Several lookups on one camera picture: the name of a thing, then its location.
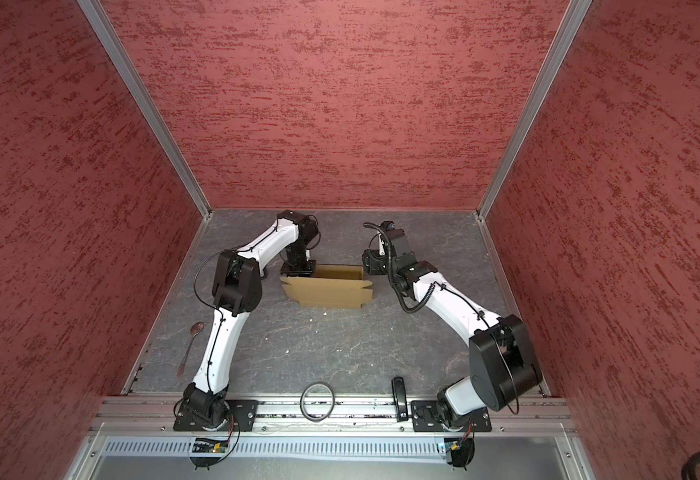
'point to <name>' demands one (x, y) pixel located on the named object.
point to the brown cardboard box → (331, 286)
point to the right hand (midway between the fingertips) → (371, 261)
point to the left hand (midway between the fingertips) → (302, 291)
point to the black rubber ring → (302, 407)
